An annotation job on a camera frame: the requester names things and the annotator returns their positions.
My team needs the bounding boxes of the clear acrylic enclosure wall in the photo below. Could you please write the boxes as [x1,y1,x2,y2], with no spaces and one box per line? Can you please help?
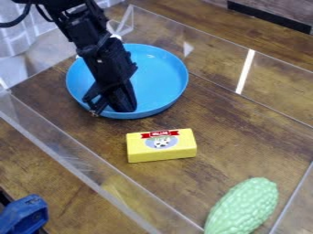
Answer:
[0,1,313,234]

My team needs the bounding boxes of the dark wall baseboard strip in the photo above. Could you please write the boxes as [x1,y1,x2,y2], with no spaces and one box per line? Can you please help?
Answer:
[226,0,313,35]

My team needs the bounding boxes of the yellow butter brick box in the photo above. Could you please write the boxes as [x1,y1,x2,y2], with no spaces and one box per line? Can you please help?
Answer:
[126,128,197,163]

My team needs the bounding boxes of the green bitter melon toy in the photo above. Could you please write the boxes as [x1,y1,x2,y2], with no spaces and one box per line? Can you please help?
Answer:
[205,177,278,234]

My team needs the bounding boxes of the grey patterned cloth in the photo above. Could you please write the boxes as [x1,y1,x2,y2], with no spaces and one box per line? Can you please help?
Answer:
[0,0,121,59]

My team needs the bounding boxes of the blue round tray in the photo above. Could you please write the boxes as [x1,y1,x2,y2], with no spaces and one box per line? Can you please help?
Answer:
[64,43,190,121]

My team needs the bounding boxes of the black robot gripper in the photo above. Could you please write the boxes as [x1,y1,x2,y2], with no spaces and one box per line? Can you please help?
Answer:
[54,0,137,117]

